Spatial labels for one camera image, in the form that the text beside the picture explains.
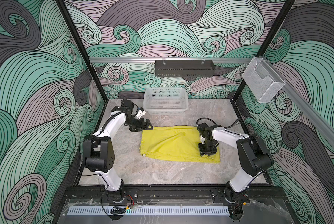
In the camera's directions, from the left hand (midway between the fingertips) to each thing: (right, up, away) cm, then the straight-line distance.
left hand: (146, 127), depth 86 cm
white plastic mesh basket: (+13, +19, +33) cm, 40 cm away
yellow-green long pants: (+18, -11, +5) cm, 22 cm away
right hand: (+37, -18, +3) cm, 41 cm away
